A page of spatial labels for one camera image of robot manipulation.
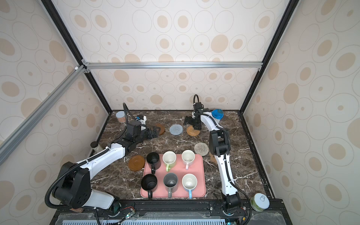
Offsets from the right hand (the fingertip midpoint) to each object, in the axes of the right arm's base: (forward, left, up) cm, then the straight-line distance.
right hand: (194, 125), depth 108 cm
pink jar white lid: (+3, +58, +4) cm, 58 cm away
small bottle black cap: (-27, +62, +7) cm, 68 cm away
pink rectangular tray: (-34, -2, -2) cm, 34 cm away
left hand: (-17, +22, +17) cm, 33 cm away
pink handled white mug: (-28, +4, +2) cm, 28 cm away
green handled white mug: (-30, +16, +3) cm, 34 cm away
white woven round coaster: (-19, -5, -2) cm, 20 cm away
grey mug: (-44, +13, -1) cm, 46 cm away
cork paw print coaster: (-26, -13, -3) cm, 29 cm away
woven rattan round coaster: (-5, +2, -2) cm, 6 cm away
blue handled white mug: (-42, +3, -1) cm, 43 cm away
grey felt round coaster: (-4, +14, -1) cm, 15 cm away
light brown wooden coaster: (-32, +37, -2) cm, 49 cm away
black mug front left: (-44, +26, -1) cm, 51 cm away
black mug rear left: (-31, +26, +2) cm, 40 cm away
